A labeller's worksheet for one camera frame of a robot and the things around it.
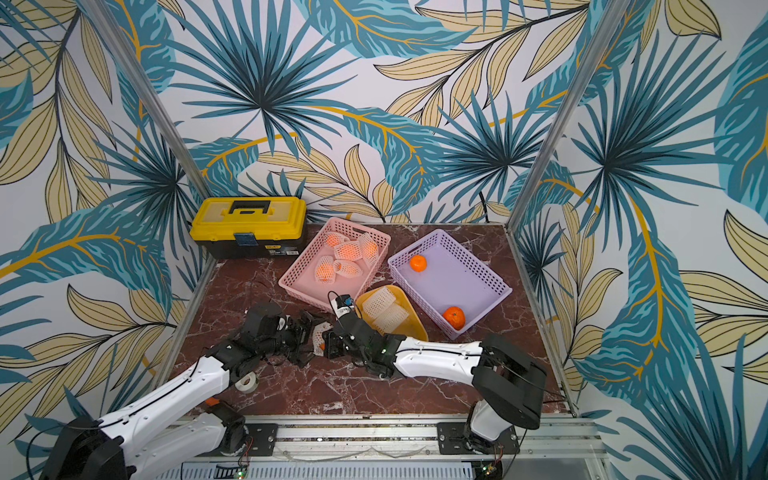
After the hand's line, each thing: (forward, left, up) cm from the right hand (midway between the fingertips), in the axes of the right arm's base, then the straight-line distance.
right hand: (321, 335), depth 79 cm
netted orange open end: (+26, -5, -5) cm, 27 cm away
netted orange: (-1, +1, 0) cm, 1 cm away
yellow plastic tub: (+7, -25, -10) cm, 28 cm away
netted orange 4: (+34, -12, -4) cm, 36 cm away
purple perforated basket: (+23, -41, -12) cm, 48 cm away
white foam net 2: (+8, -19, -8) cm, 22 cm away
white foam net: (+12, -15, -4) cm, 20 cm away
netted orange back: (+39, +1, -5) cm, 39 cm away
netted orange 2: (+29, -29, -8) cm, 42 cm away
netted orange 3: (+26, +2, -7) cm, 27 cm away
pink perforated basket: (+30, -3, -6) cm, 31 cm away
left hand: (0, -1, 0) cm, 1 cm away
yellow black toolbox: (+36, +26, +4) cm, 45 cm away
